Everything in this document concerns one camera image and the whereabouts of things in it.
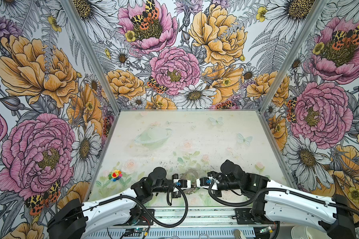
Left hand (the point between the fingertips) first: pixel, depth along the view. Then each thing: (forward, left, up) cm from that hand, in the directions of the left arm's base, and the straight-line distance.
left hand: (190, 186), depth 74 cm
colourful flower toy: (+10, +42, -10) cm, 44 cm away
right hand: (-2, -4, +4) cm, 6 cm away
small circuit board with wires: (-17, +26, -12) cm, 33 cm away
